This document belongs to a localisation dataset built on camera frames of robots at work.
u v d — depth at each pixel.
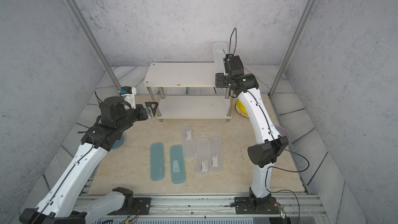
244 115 1.08
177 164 0.85
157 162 0.87
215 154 0.89
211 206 0.74
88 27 0.86
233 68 0.56
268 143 0.46
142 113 0.61
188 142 0.96
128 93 0.59
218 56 0.79
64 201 0.38
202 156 0.88
